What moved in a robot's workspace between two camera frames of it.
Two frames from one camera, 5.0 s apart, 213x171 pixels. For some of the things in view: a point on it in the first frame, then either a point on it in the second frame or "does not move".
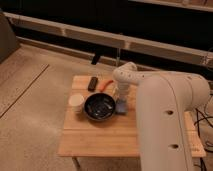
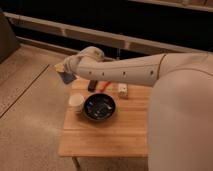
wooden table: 117,136 does not move
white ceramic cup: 76,102 does not move
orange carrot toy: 103,84 does not move
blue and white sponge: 121,106 -> 68,77
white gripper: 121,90 -> 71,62
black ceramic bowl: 99,106 does not move
